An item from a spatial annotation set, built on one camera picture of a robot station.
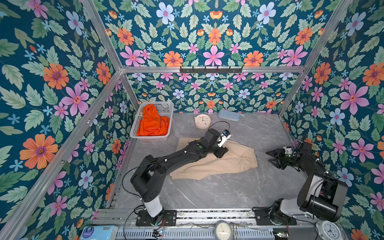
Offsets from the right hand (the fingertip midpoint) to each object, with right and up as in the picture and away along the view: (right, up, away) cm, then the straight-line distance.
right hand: (268, 154), depth 86 cm
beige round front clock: (-29, -31, -19) cm, 47 cm away
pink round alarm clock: (-39, +20, +25) cm, 50 cm away
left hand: (-25, +7, -4) cm, 26 cm away
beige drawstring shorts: (-16, -3, +7) cm, 18 cm away
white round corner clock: (+20, -32, -19) cm, 42 cm away
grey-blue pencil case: (-17, +26, +33) cm, 45 cm away
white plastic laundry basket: (-70, +31, +32) cm, 83 cm away
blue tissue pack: (-83, -31, -20) cm, 91 cm away
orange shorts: (-74, +18, +17) cm, 79 cm away
